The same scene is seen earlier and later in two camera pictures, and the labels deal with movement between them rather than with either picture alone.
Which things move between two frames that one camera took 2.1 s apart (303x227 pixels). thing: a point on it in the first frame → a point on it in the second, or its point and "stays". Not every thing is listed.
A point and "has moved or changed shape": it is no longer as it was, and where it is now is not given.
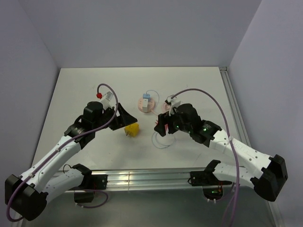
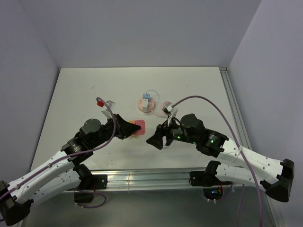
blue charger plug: (146, 96) stays
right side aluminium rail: (238, 114) stays
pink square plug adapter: (166, 126) has moved or changed shape
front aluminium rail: (150, 179) stays
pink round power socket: (150, 107) stays
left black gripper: (124, 119) → (127, 128)
